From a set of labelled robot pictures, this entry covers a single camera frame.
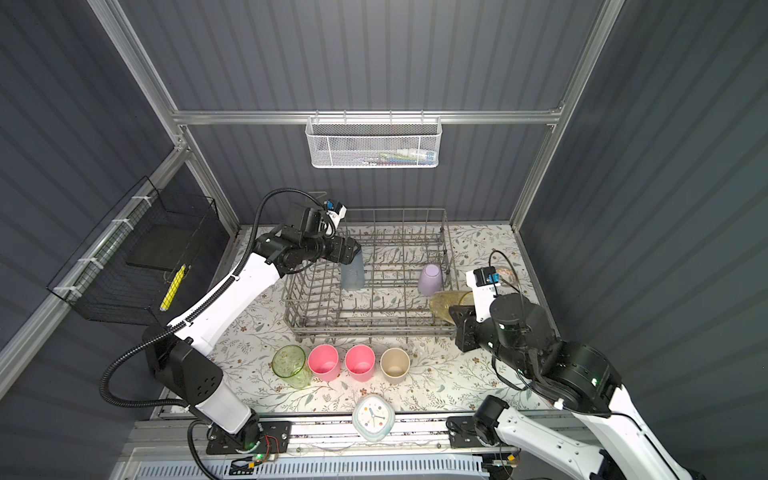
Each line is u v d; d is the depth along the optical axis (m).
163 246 0.77
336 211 0.70
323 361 0.84
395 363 0.85
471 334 0.50
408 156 0.91
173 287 0.69
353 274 0.96
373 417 0.74
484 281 0.49
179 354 0.42
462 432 0.72
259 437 0.72
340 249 0.69
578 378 0.36
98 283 0.65
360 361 0.84
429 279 0.89
